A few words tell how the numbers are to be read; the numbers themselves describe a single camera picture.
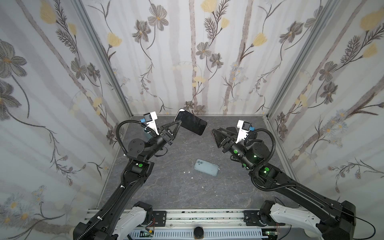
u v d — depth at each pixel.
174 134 0.58
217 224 0.74
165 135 0.54
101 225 0.39
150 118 0.54
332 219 0.40
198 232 0.62
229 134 0.55
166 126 0.58
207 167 0.94
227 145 0.55
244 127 0.55
